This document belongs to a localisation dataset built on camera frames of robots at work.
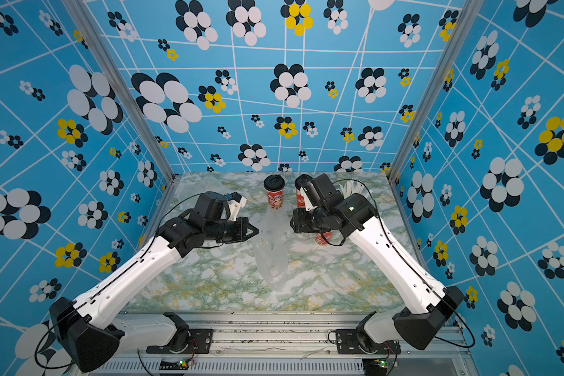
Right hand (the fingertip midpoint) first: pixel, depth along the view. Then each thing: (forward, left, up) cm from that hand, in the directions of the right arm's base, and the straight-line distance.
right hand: (300, 221), depth 70 cm
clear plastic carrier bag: (0, +10, -14) cm, 17 cm away
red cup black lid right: (+28, -1, -11) cm, 30 cm away
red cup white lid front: (+6, -8, -22) cm, 24 cm away
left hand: (-1, +12, -3) cm, 12 cm away
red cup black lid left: (+25, +10, -10) cm, 28 cm away
